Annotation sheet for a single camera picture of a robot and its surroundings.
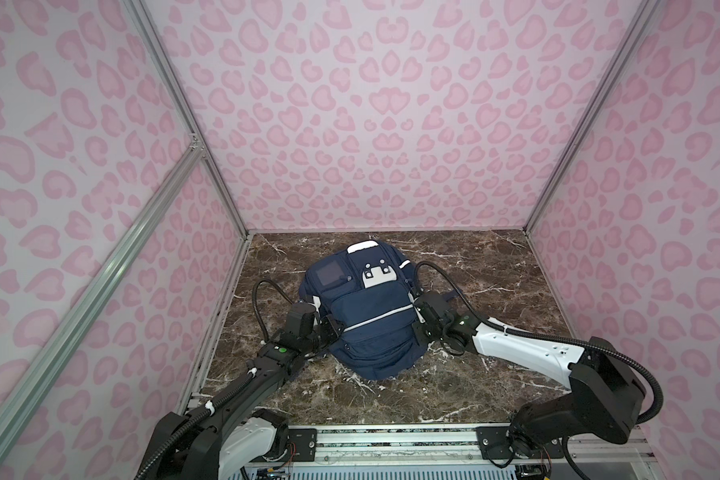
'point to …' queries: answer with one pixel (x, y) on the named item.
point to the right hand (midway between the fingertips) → (419, 323)
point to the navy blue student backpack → (369, 286)
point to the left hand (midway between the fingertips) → (347, 319)
